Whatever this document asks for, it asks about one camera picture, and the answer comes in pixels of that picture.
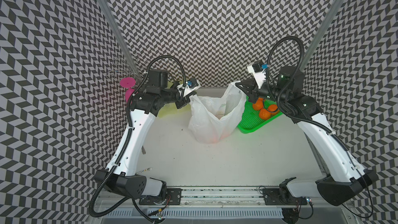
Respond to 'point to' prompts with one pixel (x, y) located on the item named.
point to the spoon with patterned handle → (148, 169)
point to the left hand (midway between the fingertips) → (192, 92)
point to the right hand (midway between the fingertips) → (238, 86)
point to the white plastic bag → (213, 120)
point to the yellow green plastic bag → (170, 110)
